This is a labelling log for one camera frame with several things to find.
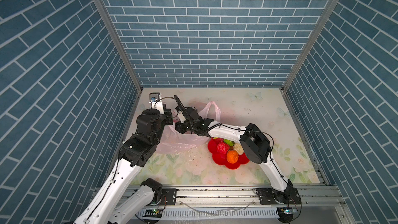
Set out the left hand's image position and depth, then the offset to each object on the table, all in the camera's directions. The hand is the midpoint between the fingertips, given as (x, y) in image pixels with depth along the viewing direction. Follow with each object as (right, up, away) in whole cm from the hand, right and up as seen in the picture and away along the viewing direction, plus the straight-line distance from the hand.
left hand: (166, 104), depth 67 cm
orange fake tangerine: (+31, -28, +14) cm, 44 cm away
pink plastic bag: (0, -20, +13) cm, 24 cm away
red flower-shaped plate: (+26, -31, +17) cm, 43 cm away
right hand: (-2, -12, +21) cm, 24 cm away
